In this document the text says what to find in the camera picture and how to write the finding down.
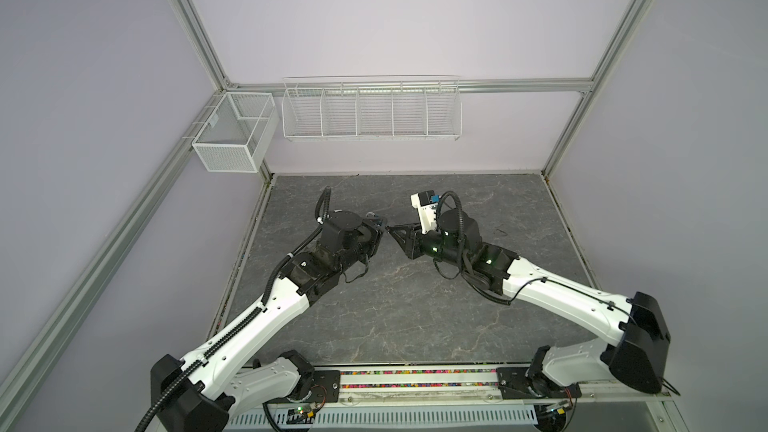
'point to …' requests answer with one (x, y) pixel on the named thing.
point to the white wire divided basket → (371, 108)
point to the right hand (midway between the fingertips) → (391, 232)
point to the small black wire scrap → (503, 232)
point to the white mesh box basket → (236, 135)
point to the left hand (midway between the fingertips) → (390, 226)
